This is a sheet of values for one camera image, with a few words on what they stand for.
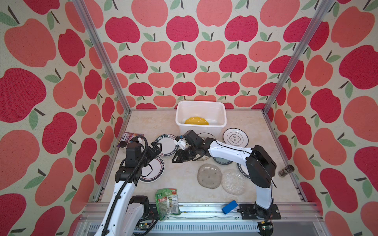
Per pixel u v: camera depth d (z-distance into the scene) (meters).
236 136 1.04
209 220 0.73
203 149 0.64
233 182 0.84
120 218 0.43
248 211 0.73
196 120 1.12
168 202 0.76
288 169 0.80
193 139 0.69
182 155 0.73
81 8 0.69
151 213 0.73
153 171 0.67
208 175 0.86
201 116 1.14
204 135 0.78
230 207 0.76
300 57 0.87
